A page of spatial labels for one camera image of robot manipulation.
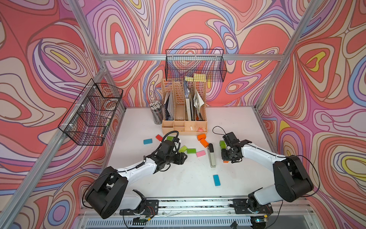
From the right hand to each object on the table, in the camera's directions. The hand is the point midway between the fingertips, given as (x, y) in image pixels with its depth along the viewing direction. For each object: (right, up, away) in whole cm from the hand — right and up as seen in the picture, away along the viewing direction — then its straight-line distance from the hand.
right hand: (226, 160), depth 89 cm
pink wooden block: (-16, +3, +4) cm, 17 cm away
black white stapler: (-10, +6, +1) cm, 12 cm away
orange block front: (0, -1, +2) cm, 2 cm away
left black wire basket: (-78, +25, -16) cm, 83 cm away
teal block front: (-8, -10, -7) cm, 15 cm away
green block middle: (-22, +5, +4) cm, 23 cm away
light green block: (-28, +6, +6) cm, 29 cm away
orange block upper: (-15, +14, +11) cm, 23 cm away
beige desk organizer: (-27, +34, +1) cm, 43 cm away
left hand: (-27, +4, -4) cm, 27 cm away
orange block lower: (-13, +10, +9) cm, 19 cm away
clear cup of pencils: (-46, +34, +7) cm, 57 cm away
